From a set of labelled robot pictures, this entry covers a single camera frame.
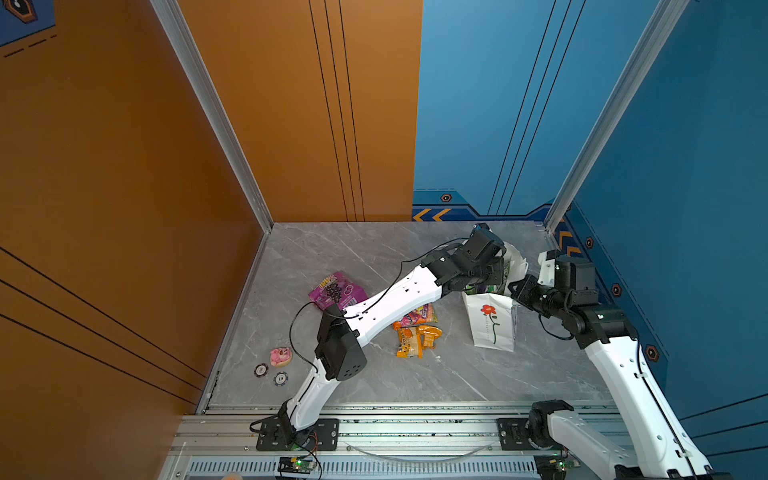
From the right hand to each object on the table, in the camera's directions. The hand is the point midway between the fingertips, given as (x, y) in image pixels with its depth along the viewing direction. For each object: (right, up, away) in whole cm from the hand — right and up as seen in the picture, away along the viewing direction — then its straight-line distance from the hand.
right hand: (505, 284), depth 74 cm
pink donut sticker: (-60, -22, +10) cm, 65 cm away
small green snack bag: (-11, 0, -8) cm, 13 cm away
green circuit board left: (-51, -43, -3) cm, 67 cm away
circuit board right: (+10, -43, -4) cm, 45 cm away
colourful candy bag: (-18, -11, +17) cm, 28 cm away
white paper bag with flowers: (-2, -9, +1) cm, 9 cm away
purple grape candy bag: (-46, -4, +20) cm, 50 cm away
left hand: (0, +4, +1) cm, 4 cm away
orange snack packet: (-23, -18, +13) cm, 32 cm away
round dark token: (-66, -26, +11) cm, 72 cm away
